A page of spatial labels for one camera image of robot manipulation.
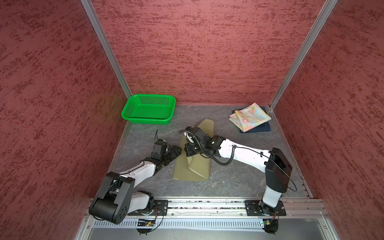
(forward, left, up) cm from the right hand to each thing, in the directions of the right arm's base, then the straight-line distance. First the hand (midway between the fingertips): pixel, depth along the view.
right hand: (184, 153), depth 80 cm
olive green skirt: (-5, -6, -8) cm, 11 cm away
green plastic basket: (+42, +28, -8) cm, 52 cm away
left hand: (+4, +5, -11) cm, 13 cm away
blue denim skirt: (+23, -56, -10) cm, 62 cm away
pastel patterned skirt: (+29, -45, -6) cm, 54 cm away
